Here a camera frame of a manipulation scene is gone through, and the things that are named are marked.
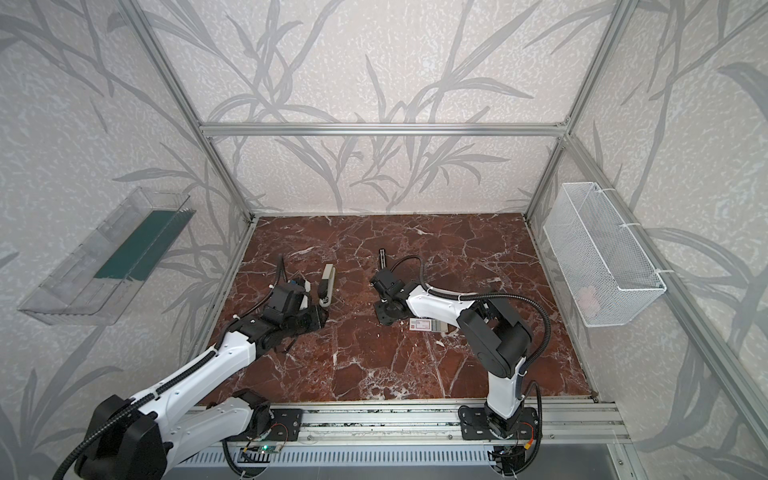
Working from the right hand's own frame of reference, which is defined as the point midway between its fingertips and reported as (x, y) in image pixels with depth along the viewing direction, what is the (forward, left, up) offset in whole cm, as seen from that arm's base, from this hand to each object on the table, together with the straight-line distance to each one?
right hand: (384, 304), depth 93 cm
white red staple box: (-7, -14, -1) cm, 16 cm away
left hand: (-4, +15, +7) cm, 17 cm away
